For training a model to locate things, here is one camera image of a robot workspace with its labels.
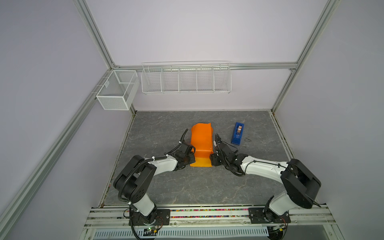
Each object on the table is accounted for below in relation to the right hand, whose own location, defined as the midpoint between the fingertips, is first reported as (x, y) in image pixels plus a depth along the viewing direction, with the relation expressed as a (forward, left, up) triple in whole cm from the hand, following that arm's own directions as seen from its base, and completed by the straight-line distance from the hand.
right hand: (214, 156), depth 89 cm
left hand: (+1, +13, -4) cm, 14 cm away
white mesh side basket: (+39, +64, +19) cm, 78 cm away
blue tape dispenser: (+17, -17, +1) cm, 24 cm away
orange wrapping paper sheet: (+14, +8, +3) cm, 16 cm away
